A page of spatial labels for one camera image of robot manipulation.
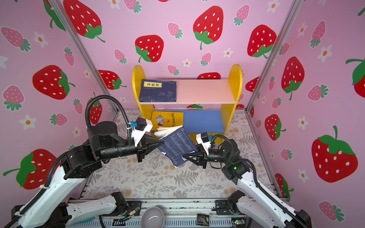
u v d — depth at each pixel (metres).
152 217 0.70
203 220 0.69
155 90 0.71
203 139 0.54
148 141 0.48
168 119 0.90
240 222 0.70
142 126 0.42
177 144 0.55
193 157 0.60
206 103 1.22
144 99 0.68
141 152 0.44
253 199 0.49
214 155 0.57
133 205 0.75
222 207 0.73
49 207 0.38
